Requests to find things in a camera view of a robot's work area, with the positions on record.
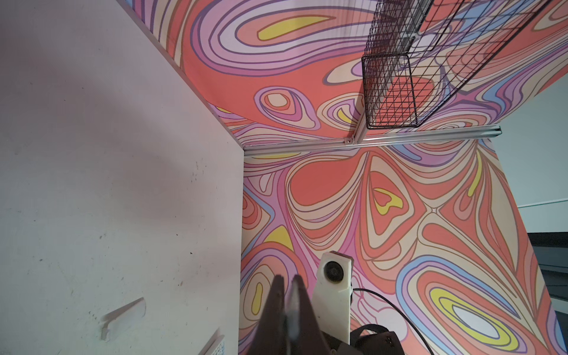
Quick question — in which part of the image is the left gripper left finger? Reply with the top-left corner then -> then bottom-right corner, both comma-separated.
248,275 -> 286,355

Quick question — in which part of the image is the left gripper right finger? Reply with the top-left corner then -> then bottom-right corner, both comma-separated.
290,275 -> 331,354

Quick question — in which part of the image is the white battery cover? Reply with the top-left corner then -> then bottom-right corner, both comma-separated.
101,297 -> 146,343

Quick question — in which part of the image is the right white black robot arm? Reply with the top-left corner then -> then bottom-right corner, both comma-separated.
350,324 -> 405,355

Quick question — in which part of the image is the small white remote control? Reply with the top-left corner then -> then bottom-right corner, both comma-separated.
198,328 -> 226,355

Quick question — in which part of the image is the back black wire basket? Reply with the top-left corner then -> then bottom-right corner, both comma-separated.
362,1 -> 549,130

